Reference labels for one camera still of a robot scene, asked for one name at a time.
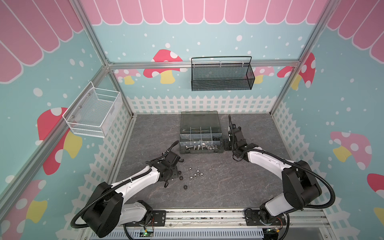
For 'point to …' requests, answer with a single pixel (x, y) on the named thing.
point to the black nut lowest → (185, 187)
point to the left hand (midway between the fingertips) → (171, 176)
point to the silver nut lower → (191, 178)
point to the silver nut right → (201, 175)
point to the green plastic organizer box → (200, 132)
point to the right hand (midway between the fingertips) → (227, 140)
